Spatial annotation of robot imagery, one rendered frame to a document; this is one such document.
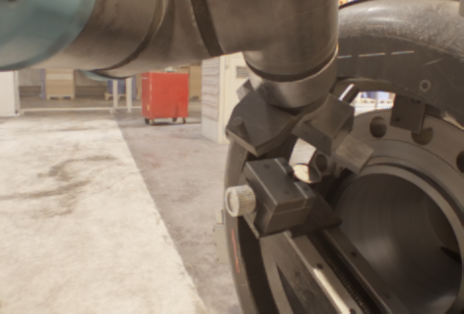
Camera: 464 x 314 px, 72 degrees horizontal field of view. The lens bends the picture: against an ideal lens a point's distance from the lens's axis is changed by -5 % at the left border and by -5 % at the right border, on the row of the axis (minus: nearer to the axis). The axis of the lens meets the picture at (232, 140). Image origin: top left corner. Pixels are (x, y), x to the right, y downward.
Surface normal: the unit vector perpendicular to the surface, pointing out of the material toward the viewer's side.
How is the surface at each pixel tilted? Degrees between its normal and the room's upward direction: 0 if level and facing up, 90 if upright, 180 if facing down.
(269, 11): 136
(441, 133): 90
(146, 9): 102
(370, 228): 70
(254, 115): 53
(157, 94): 90
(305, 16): 132
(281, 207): 115
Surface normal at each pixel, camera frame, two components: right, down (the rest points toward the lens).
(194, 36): 0.03, 0.82
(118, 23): 0.87, 0.49
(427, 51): -0.88, 0.06
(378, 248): 0.40, -0.47
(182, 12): -0.07, 0.51
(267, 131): -0.23, -0.46
